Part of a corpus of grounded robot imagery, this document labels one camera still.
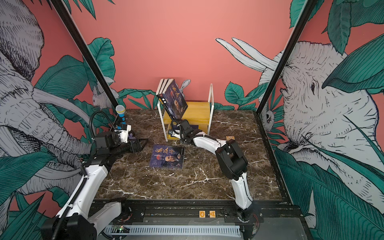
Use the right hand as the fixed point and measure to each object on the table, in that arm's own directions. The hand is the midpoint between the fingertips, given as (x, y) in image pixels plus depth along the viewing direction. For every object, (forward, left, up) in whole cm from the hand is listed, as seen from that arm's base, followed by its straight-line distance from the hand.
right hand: (183, 130), depth 96 cm
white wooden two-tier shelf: (+6, -10, +10) cm, 15 cm away
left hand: (-15, +21, +12) cm, 28 cm away
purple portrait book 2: (-15, +10, -9) cm, 20 cm away
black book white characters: (-1, +8, +25) cm, 26 cm away
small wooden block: (+1, -31, -10) cm, 32 cm away
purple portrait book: (+6, +4, +21) cm, 22 cm away
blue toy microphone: (+4, +37, +14) cm, 40 cm away
